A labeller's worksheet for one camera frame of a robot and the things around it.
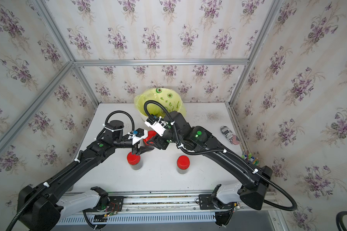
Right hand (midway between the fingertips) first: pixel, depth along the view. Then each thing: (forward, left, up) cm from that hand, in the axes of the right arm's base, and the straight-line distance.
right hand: (155, 135), depth 65 cm
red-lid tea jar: (-5, +13, -18) cm, 23 cm away
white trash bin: (+13, +8, -4) cm, 15 cm away
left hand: (+1, +2, -7) cm, 8 cm away
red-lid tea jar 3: (-5, -14, -20) cm, 25 cm away
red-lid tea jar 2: (-1, +2, +2) cm, 3 cm away
